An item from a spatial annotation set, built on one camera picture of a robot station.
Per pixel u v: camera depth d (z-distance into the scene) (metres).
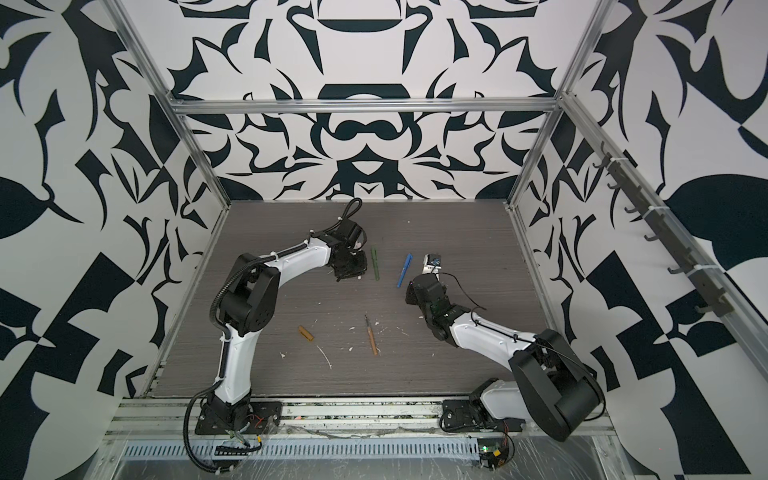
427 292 0.66
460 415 0.74
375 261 1.03
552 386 0.42
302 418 0.76
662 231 0.55
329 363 0.83
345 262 0.85
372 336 0.87
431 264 0.77
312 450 0.78
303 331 0.88
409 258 1.03
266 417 0.74
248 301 0.55
